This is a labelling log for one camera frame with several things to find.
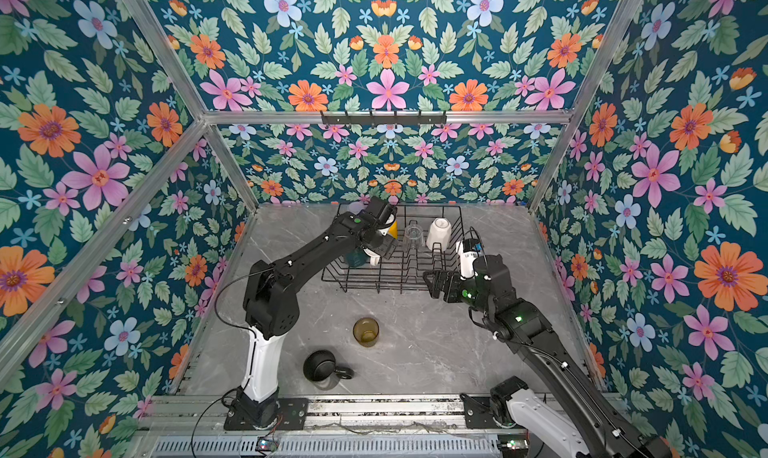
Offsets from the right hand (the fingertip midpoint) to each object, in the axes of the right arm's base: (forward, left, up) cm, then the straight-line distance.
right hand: (437, 273), depth 72 cm
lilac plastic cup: (+32, +25, -8) cm, 41 cm away
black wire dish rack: (+14, +9, -21) cm, 27 cm away
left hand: (+19, +14, -8) cm, 25 cm away
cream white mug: (+24, -3, -12) cm, 27 cm away
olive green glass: (-6, +20, -22) cm, 30 cm away
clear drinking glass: (+25, +5, -15) cm, 30 cm away
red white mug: (+12, +17, -10) cm, 24 cm away
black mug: (-16, +31, -23) cm, 42 cm away
